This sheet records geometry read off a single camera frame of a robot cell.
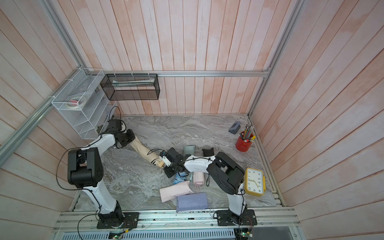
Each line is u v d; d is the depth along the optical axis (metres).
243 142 0.91
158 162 0.91
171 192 0.80
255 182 0.83
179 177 0.82
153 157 0.92
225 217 0.74
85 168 0.50
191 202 0.76
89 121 0.78
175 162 0.71
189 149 0.98
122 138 0.84
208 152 0.99
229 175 0.51
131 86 1.06
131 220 0.73
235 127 1.07
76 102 0.75
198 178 0.84
